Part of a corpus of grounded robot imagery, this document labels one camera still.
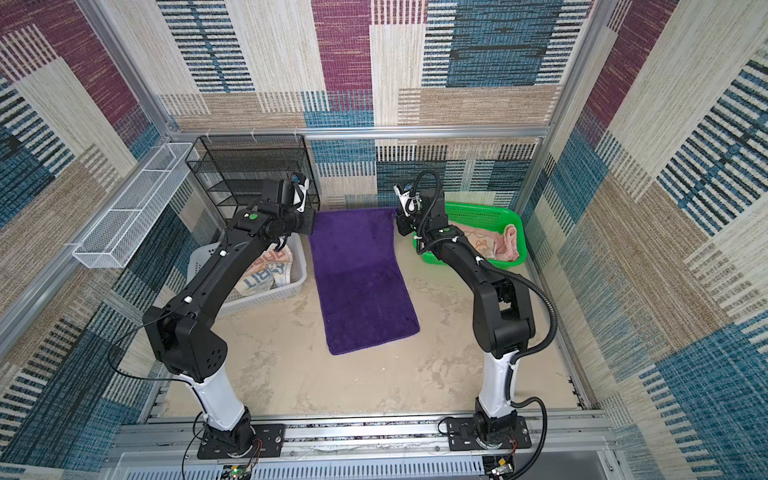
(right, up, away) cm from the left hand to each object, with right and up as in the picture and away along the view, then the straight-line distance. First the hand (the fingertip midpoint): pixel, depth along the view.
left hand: (308, 209), depth 84 cm
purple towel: (+14, -21, +20) cm, 32 cm away
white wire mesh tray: (-43, 0, -5) cm, 44 cm away
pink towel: (+61, -10, +22) cm, 65 cm away
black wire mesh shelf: (-31, +17, +22) cm, 42 cm away
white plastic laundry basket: (-39, -13, +16) cm, 44 cm away
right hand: (+26, +1, +9) cm, 27 cm away
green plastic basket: (+60, +1, +32) cm, 68 cm away
